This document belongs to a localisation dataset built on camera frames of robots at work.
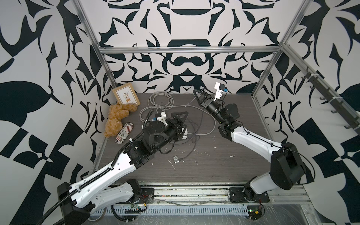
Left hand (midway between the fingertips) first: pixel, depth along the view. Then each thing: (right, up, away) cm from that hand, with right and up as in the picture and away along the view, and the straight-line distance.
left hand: (187, 115), depth 62 cm
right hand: (+3, +11, +3) cm, 12 cm away
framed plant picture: (-43, +13, +43) cm, 63 cm away
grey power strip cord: (-18, +11, +56) cm, 60 cm away
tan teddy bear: (-47, 0, +37) cm, 60 cm away
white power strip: (+1, -14, +34) cm, 37 cm away
